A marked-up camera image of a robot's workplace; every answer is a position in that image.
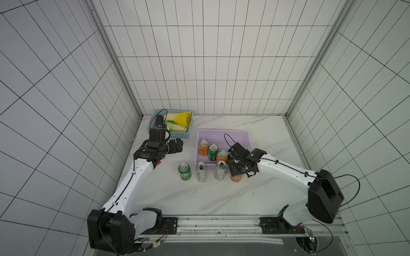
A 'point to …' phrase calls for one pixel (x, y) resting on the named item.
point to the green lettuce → (174, 127)
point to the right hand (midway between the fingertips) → (230, 170)
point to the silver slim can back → (201, 172)
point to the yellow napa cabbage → (181, 118)
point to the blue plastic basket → (173, 135)
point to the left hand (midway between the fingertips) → (172, 146)
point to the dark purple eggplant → (159, 120)
